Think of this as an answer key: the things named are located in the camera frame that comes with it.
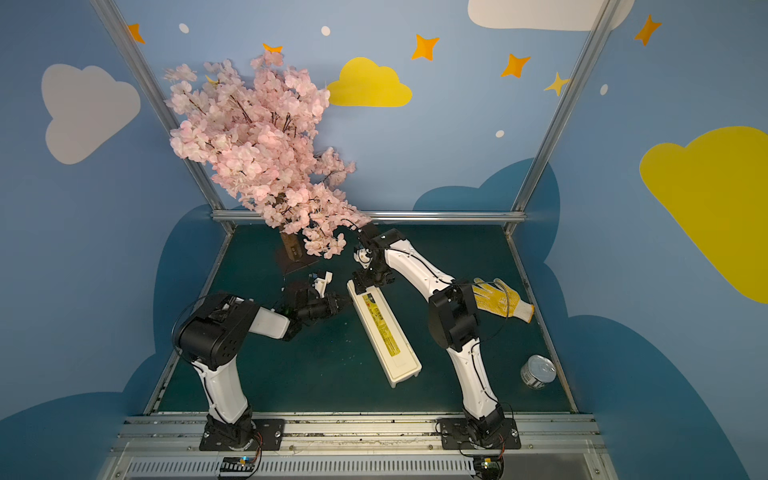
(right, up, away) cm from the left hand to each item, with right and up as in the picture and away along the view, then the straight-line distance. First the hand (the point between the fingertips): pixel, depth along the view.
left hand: (355, 296), depth 94 cm
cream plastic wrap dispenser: (+13, -14, -14) cm, 24 cm away
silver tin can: (+51, -18, -14) cm, 56 cm away
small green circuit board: (-27, -39, -21) cm, 52 cm away
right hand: (+5, +4, 0) cm, 7 cm away
